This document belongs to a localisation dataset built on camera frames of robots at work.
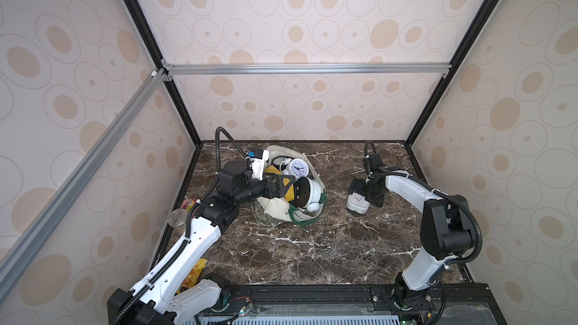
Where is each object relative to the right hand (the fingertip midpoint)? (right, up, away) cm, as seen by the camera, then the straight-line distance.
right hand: (367, 195), depth 94 cm
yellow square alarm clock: (-32, +2, -10) cm, 34 cm away
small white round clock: (-29, +12, -6) cm, 32 cm away
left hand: (-31, +9, -25) cm, 41 cm away
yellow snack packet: (-65, -25, -17) cm, 71 cm away
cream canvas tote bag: (-36, -3, -11) cm, 38 cm away
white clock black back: (-26, +3, -15) cm, 30 cm away
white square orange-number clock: (-4, -3, -2) cm, 5 cm away
